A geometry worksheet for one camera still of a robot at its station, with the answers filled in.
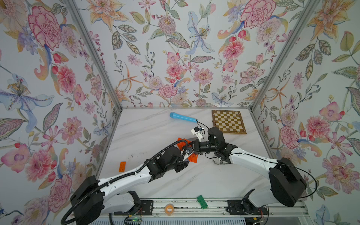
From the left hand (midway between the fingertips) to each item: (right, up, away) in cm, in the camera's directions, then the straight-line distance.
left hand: (188, 156), depth 79 cm
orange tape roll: (-10, -27, -4) cm, 29 cm away
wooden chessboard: (+35, +19, +32) cm, 51 cm away
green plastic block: (+8, -24, -4) cm, 25 cm away
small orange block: (-41, -10, +9) cm, 43 cm away
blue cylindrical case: (-7, +24, +33) cm, 42 cm away
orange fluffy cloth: (+2, +1, -7) cm, 7 cm away
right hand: (-3, +5, -2) cm, 6 cm away
